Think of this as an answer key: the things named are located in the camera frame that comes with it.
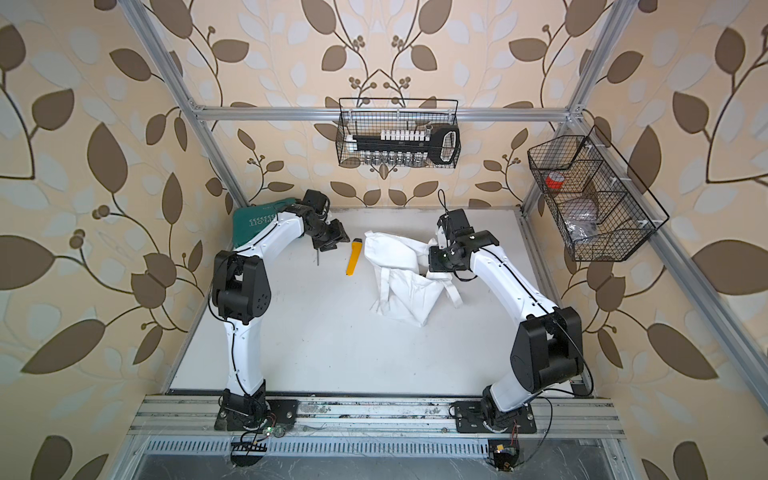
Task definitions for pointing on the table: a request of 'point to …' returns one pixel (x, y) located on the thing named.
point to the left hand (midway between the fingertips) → (341, 236)
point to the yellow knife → (354, 255)
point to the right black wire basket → (600, 209)
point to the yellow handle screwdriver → (317, 257)
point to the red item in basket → (554, 180)
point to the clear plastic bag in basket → (580, 225)
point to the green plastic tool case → (249, 220)
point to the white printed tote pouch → (406, 287)
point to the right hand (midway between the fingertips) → (435, 263)
